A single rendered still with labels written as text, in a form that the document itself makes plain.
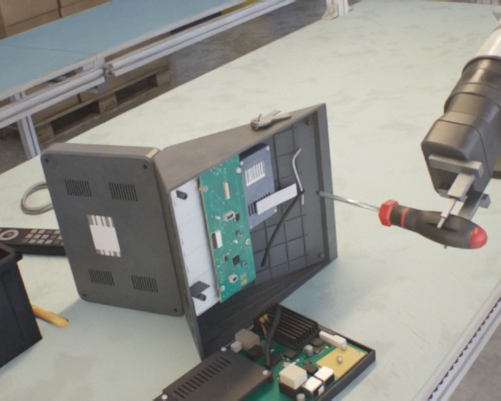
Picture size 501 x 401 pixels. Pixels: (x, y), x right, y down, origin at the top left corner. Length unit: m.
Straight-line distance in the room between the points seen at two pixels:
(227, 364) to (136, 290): 0.17
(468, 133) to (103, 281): 0.47
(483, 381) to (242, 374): 1.56
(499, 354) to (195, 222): 1.69
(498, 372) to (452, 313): 1.44
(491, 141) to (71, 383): 0.49
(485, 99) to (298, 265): 0.35
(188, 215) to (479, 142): 0.29
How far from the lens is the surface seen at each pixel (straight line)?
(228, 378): 0.71
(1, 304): 0.82
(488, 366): 2.26
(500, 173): 1.08
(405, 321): 0.80
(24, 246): 1.04
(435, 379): 0.73
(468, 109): 0.65
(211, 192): 0.71
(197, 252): 0.73
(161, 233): 0.77
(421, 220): 0.60
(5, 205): 1.22
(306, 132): 0.81
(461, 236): 0.58
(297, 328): 0.74
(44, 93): 2.18
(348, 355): 0.74
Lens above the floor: 1.49
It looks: 28 degrees down
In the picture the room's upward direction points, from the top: 8 degrees counter-clockwise
